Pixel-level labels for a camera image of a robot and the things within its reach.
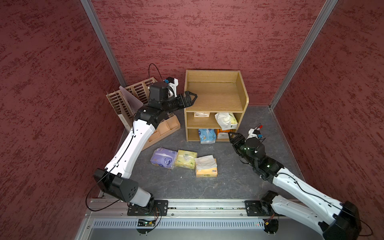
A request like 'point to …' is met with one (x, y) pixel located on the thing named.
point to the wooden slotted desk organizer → (166, 126)
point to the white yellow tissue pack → (226, 120)
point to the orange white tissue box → (206, 166)
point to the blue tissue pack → (207, 136)
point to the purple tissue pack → (164, 157)
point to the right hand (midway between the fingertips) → (227, 138)
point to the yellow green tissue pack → (186, 159)
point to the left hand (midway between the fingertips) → (190, 101)
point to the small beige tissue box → (201, 114)
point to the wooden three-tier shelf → (221, 99)
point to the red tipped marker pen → (259, 126)
